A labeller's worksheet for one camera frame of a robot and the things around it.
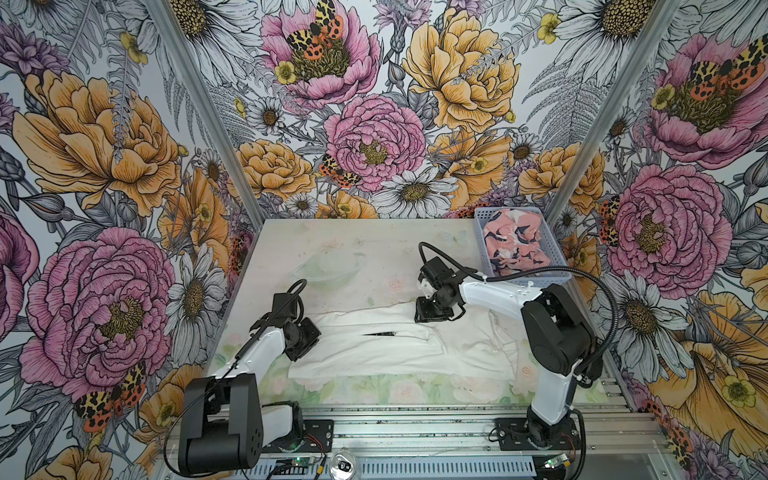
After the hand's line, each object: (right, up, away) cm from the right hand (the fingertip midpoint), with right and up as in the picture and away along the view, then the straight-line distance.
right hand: (423, 326), depth 90 cm
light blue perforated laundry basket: (+46, +25, +15) cm, 54 cm away
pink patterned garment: (+35, +25, +19) cm, 47 cm away
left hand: (-31, -6, -2) cm, 32 cm away
